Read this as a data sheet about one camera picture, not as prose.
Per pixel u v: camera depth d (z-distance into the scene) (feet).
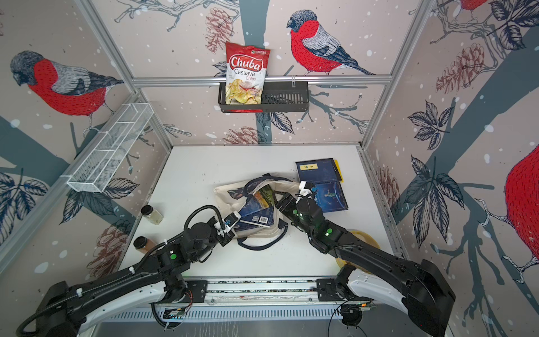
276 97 3.50
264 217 2.82
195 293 2.40
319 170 3.40
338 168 3.52
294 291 2.45
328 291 2.39
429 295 1.29
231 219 2.07
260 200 3.03
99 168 2.34
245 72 2.74
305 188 2.31
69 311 1.38
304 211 1.84
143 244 2.48
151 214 2.79
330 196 3.14
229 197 2.81
